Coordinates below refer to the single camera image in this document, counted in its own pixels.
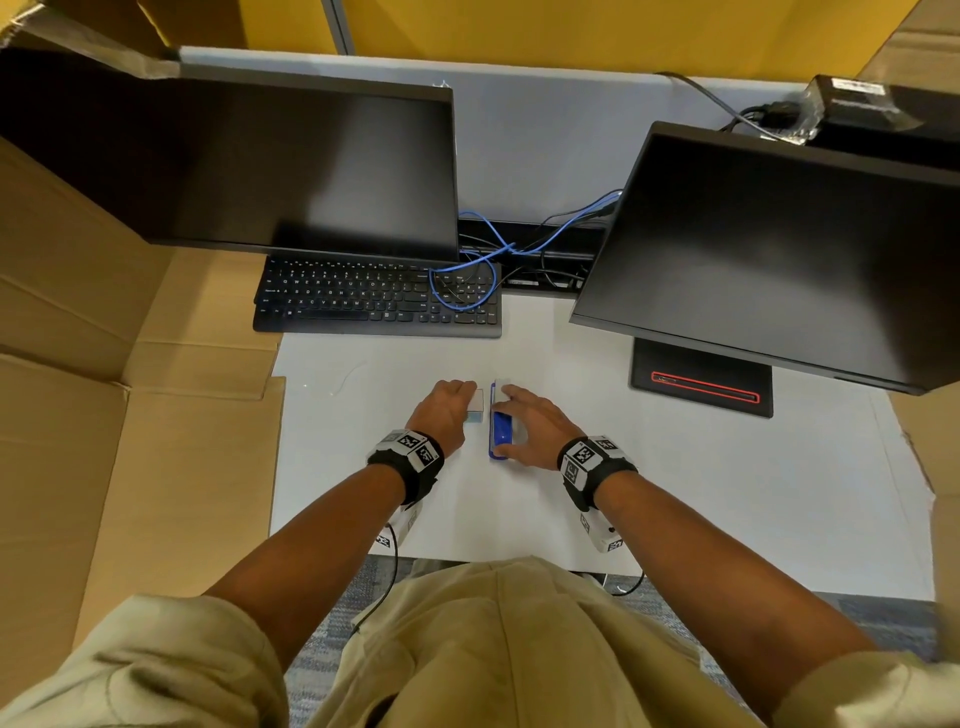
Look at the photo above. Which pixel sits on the black power adapter device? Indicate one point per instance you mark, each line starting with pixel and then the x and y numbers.
pixel 885 112

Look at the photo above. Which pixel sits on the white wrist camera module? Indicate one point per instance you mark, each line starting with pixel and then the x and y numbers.
pixel 600 534
pixel 397 529

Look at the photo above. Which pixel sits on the person's right hand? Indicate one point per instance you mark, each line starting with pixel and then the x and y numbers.
pixel 544 435

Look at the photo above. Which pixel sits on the person's right forearm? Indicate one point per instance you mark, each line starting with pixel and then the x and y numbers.
pixel 712 585

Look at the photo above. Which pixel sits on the grey desk partition panel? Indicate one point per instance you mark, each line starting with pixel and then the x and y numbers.
pixel 525 142

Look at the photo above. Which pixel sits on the black monitor with red-lined base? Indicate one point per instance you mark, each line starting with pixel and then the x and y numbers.
pixel 772 262

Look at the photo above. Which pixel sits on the person's left forearm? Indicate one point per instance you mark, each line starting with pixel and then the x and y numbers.
pixel 315 547

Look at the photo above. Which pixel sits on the person's left hand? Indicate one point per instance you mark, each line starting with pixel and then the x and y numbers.
pixel 442 412

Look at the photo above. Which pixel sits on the blue stapler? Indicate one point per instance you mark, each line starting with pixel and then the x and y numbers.
pixel 501 431

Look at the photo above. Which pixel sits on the black computer keyboard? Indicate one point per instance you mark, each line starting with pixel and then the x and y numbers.
pixel 345 296

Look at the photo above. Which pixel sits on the large black computer monitor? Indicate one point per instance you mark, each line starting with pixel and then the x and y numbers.
pixel 262 157

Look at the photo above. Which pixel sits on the black red-lined monitor base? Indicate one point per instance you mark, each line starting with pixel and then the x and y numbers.
pixel 697 360

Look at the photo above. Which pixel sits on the small staple box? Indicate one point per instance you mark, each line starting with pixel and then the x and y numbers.
pixel 475 409

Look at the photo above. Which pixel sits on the large brown cardboard box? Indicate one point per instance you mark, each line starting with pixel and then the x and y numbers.
pixel 67 390

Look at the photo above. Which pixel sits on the person's beige shirt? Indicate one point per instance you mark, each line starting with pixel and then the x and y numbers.
pixel 510 660

